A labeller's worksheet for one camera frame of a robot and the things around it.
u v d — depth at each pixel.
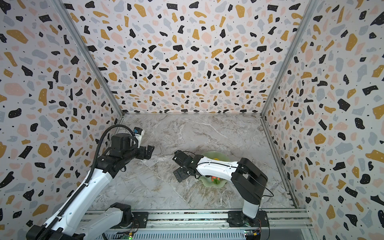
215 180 0.84
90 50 0.86
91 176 0.47
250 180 0.46
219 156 0.94
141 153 0.69
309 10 0.72
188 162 0.66
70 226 0.39
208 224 0.73
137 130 0.67
